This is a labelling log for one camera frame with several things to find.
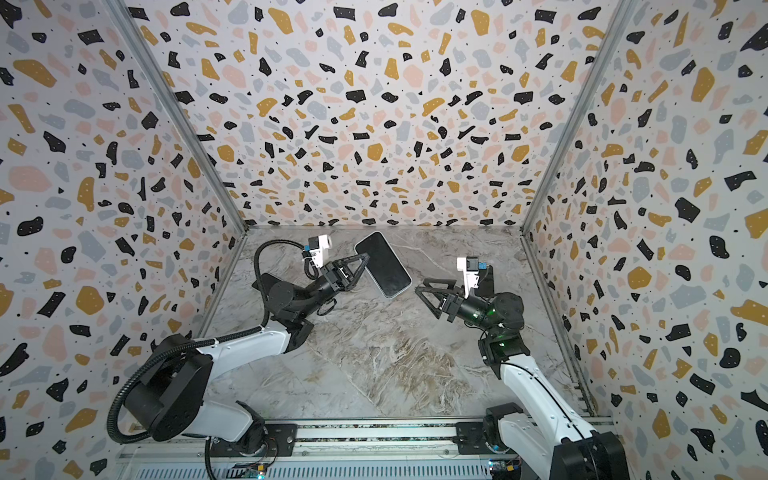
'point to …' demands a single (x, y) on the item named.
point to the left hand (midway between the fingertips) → (367, 258)
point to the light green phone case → (383, 294)
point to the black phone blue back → (383, 263)
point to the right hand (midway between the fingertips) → (417, 288)
